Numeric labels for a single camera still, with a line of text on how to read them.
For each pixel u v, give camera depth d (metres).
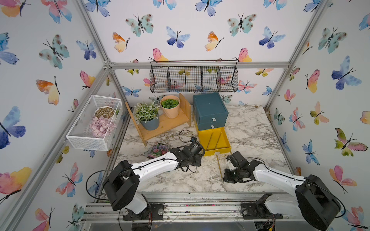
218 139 1.01
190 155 0.63
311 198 0.41
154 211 0.74
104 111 0.71
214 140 1.01
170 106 0.96
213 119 0.89
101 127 0.63
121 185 0.42
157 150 0.95
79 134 0.62
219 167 0.90
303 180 0.45
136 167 0.46
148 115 0.87
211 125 0.96
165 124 1.02
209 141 1.01
